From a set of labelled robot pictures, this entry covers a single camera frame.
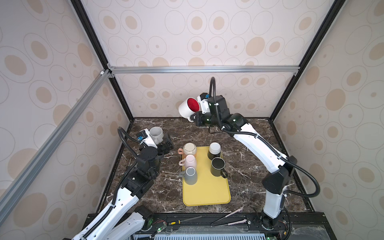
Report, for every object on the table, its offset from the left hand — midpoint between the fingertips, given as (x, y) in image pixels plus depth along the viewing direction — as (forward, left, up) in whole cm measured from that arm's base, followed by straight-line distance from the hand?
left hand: (165, 133), depth 68 cm
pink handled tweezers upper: (-26, -37, -33) cm, 55 cm away
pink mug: (-2, -11, -24) cm, 26 cm away
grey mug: (-11, -11, -23) cm, 28 cm away
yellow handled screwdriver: (-31, -6, -32) cm, 45 cm away
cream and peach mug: (+8, -10, -26) cm, 28 cm away
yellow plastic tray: (-15, -22, -32) cm, 41 cm away
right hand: (+10, -12, +1) cm, 16 cm away
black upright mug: (-5, -26, -24) cm, 36 cm away
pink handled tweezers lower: (-31, -36, -31) cm, 57 cm away
